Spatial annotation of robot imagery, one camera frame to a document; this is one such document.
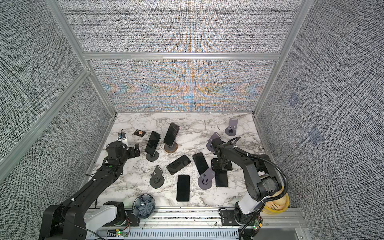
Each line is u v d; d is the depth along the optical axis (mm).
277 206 747
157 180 808
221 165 787
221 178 839
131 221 727
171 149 975
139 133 1058
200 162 924
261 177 470
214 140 770
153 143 882
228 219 728
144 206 761
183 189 798
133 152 778
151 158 946
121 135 719
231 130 1085
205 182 796
